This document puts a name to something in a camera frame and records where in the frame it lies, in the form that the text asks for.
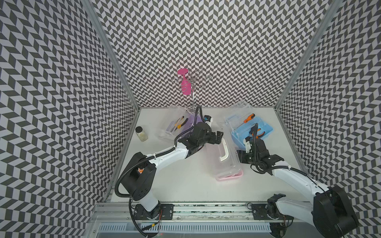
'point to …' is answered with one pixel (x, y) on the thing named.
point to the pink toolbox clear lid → (223, 159)
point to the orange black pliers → (257, 137)
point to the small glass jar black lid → (141, 134)
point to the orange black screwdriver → (251, 116)
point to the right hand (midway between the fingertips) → (239, 157)
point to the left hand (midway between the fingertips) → (216, 133)
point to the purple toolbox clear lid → (181, 121)
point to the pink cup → (186, 84)
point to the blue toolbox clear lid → (242, 120)
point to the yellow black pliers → (179, 126)
